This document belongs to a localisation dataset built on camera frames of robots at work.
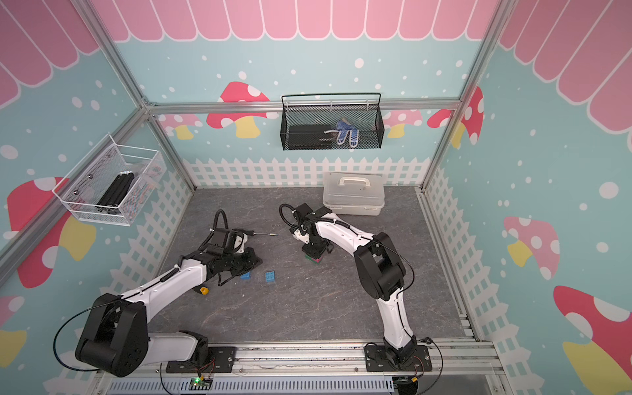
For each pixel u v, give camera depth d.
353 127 0.89
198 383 0.73
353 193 1.03
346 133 0.81
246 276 0.81
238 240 0.74
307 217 0.70
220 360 0.75
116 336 0.42
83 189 0.67
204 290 0.87
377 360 0.74
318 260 0.94
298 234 0.87
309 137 0.87
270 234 1.03
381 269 0.52
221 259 0.68
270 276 0.90
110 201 0.67
